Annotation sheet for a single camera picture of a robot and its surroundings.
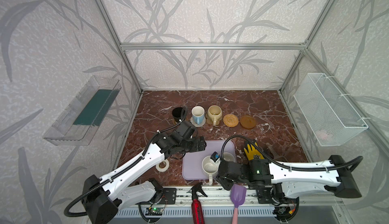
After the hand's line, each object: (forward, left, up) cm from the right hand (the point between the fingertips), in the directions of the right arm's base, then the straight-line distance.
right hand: (217, 172), depth 70 cm
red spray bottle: (-14, +9, -7) cm, 18 cm away
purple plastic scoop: (-8, -11, -11) cm, 17 cm away
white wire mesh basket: (+15, -47, +23) cm, 54 cm away
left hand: (+13, +7, +5) cm, 15 cm away
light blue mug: (+37, +10, -6) cm, 39 cm away
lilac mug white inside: (+9, -7, -5) cm, 12 cm away
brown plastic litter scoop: (+11, -35, -11) cm, 38 cm away
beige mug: (+39, -1, -9) cm, 40 cm away
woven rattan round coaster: (+36, -12, -12) cm, 39 cm away
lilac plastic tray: (+8, +13, -11) cm, 19 cm away
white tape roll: (+6, +27, -11) cm, 30 cm away
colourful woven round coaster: (+31, +11, -9) cm, 34 cm away
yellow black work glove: (+14, -21, -12) cm, 29 cm away
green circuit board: (-14, +30, -12) cm, 35 cm away
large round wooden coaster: (+35, -23, -12) cm, 44 cm away
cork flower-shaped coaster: (+34, +2, -10) cm, 36 cm away
